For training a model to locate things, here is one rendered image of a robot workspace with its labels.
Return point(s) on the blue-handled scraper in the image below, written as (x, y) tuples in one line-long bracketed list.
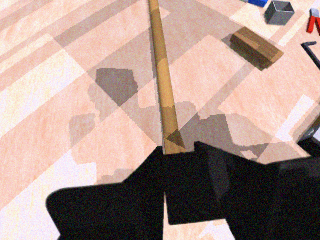
[(260, 3)]

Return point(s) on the grey open-top box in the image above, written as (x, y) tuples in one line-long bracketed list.
[(279, 12)]

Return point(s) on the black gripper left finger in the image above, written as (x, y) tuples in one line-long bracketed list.
[(138, 200)]

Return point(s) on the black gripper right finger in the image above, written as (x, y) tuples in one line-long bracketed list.
[(258, 191)]

